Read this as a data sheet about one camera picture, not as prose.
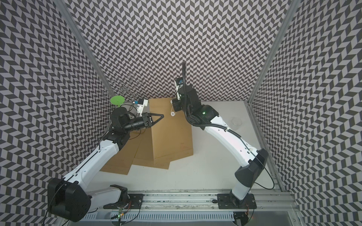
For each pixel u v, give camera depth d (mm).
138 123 630
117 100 783
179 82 565
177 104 604
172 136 725
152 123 653
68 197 387
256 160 414
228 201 739
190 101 486
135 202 736
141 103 660
